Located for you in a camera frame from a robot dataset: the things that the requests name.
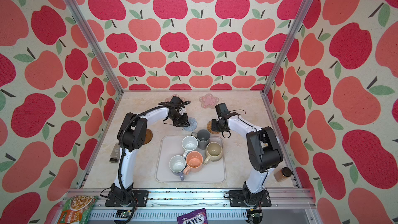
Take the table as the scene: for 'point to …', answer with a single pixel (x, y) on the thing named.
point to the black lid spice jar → (282, 173)
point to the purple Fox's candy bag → (196, 216)
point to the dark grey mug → (203, 138)
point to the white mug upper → (189, 143)
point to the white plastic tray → (166, 146)
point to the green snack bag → (77, 209)
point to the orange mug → (194, 160)
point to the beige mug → (213, 152)
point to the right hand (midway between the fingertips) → (218, 127)
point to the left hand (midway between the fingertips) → (191, 125)
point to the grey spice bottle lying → (115, 154)
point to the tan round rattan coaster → (209, 126)
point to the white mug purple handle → (177, 165)
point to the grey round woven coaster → (193, 125)
